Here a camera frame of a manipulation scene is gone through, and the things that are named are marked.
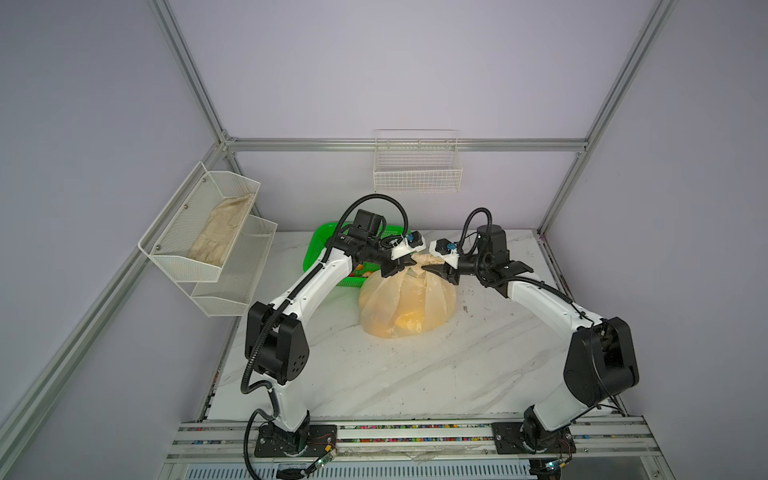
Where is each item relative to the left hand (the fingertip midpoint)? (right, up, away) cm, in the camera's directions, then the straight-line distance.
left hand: (410, 259), depth 82 cm
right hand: (+4, +1, -1) cm, 4 cm away
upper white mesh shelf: (-57, +5, -6) cm, 58 cm away
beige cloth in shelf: (-52, +5, -5) cm, 52 cm away
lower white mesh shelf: (-51, -4, +8) cm, 52 cm away
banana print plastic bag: (+2, -13, +4) cm, 14 cm away
